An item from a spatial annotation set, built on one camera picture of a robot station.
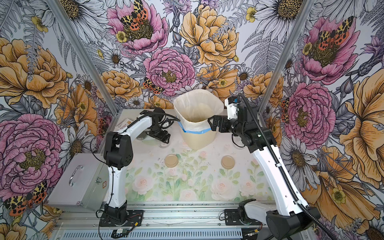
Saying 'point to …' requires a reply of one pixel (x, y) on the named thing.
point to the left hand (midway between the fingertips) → (160, 142)
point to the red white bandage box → (124, 124)
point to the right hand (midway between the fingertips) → (216, 123)
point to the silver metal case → (84, 183)
